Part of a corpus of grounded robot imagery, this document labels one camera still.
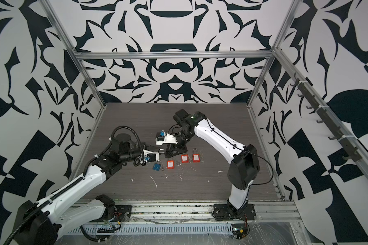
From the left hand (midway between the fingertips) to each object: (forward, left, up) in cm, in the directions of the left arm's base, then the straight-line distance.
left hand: (159, 143), depth 75 cm
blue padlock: (-3, +4, -20) cm, 21 cm away
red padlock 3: (+2, -19, -19) cm, 27 cm away
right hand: (-3, -5, -1) cm, 6 cm away
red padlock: (-3, -4, -19) cm, 20 cm away
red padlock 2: (+1, -13, -20) cm, 23 cm away
